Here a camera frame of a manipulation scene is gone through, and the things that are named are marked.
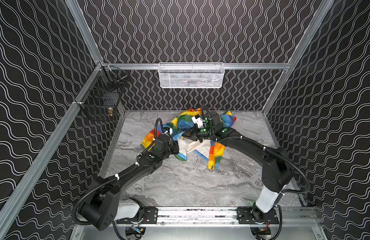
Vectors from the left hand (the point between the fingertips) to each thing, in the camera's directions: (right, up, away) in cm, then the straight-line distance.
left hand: (183, 143), depth 84 cm
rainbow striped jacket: (+18, -7, +13) cm, 23 cm away
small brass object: (-40, +18, -2) cm, 44 cm away
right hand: (-1, +5, -4) cm, 6 cm away
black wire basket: (-53, +26, +11) cm, 60 cm away
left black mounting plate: (-16, -35, -10) cm, 40 cm away
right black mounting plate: (+30, -35, -10) cm, 47 cm away
